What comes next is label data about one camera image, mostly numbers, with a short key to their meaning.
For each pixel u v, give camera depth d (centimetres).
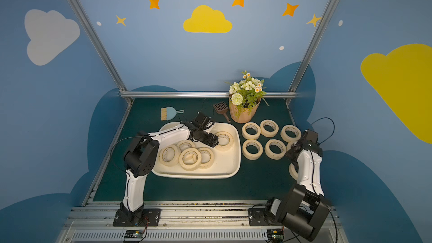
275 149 97
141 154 53
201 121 79
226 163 92
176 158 86
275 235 73
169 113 115
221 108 115
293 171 86
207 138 87
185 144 96
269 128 107
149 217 75
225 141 99
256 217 74
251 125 105
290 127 104
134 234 72
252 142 97
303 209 44
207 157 93
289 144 97
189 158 91
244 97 88
